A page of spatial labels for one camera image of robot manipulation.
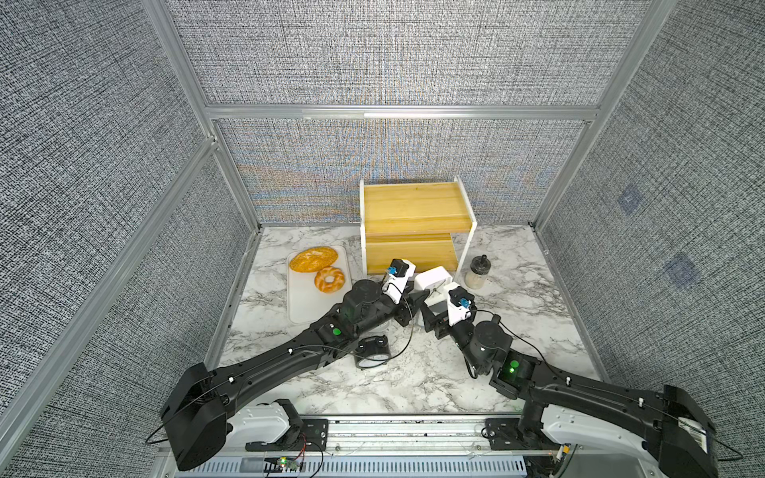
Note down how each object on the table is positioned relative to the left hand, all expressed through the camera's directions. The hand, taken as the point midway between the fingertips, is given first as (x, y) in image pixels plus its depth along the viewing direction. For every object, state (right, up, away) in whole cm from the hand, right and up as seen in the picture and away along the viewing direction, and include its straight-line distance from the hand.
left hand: (429, 288), depth 70 cm
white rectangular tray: (-36, -8, +28) cm, 46 cm away
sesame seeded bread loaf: (-35, +6, +34) cm, 49 cm away
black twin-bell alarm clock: (-14, -18, +9) cm, 24 cm away
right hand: (+2, 0, +2) cm, 3 cm away
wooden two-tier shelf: (0, +16, +7) cm, 17 cm away
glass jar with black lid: (+20, +4, +25) cm, 32 cm away
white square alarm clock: (+1, +1, -1) cm, 2 cm away
